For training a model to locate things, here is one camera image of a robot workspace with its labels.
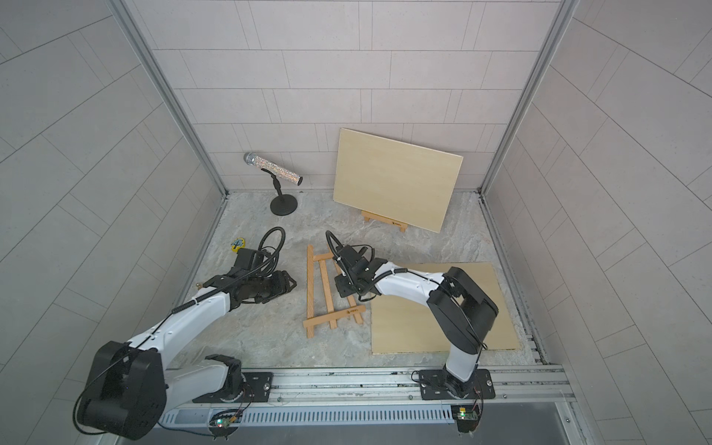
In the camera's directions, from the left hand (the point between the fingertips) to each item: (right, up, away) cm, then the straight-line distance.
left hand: (296, 282), depth 86 cm
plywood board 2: (+32, +33, +8) cm, 47 cm away
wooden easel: (+25, +20, +18) cm, 37 cm away
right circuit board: (+47, -29, -17) cm, 58 cm away
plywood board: (+32, -12, -2) cm, 35 cm away
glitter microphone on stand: (-12, +25, +24) cm, 37 cm away
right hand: (+14, -2, +2) cm, 14 cm away
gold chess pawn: (-31, -2, +1) cm, 31 cm away
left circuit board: (-11, -27, -22) cm, 36 cm away
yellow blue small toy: (-25, +11, +13) cm, 30 cm away
